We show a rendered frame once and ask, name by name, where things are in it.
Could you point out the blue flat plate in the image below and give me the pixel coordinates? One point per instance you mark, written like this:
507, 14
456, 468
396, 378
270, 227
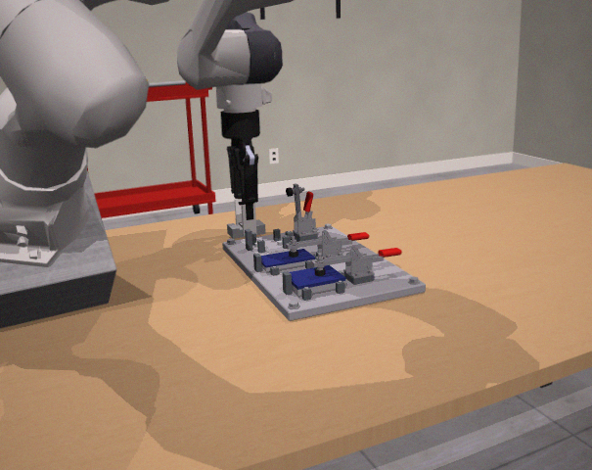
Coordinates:
307, 278

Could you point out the blue rectangular block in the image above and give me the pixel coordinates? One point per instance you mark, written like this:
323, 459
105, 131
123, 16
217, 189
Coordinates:
282, 260

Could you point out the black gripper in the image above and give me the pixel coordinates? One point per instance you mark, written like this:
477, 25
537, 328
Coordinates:
243, 126

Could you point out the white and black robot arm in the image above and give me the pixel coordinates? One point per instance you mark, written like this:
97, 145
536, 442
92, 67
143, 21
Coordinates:
75, 81

